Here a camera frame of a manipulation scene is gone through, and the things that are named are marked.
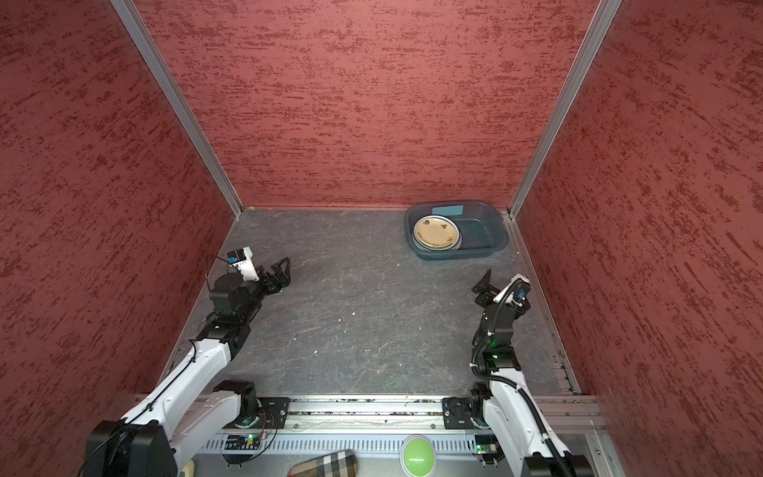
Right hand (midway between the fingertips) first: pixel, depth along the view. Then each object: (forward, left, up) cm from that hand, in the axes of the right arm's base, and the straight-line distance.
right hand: (497, 281), depth 81 cm
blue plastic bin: (+36, -9, -17) cm, 41 cm away
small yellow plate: (+30, +12, -13) cm, 35 cm away
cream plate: (+23, +6, -13) cm, 27 cm away
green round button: (-37, +25, -16) cm, 48 cm away
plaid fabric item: (-38, +42, -13) cm, 59 cm away
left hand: (+6, +62, +1) cm, 62 cm away
